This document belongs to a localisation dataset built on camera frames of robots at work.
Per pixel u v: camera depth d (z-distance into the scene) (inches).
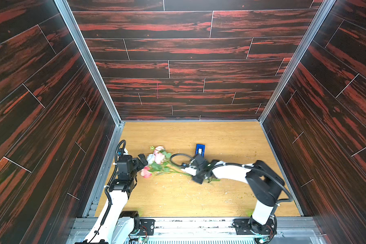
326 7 26.0
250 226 25.7
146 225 29.1
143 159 29.5
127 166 23.8
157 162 36.9
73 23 27.8
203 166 28.3
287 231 28.9
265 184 18.8
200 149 37.7
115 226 19.1
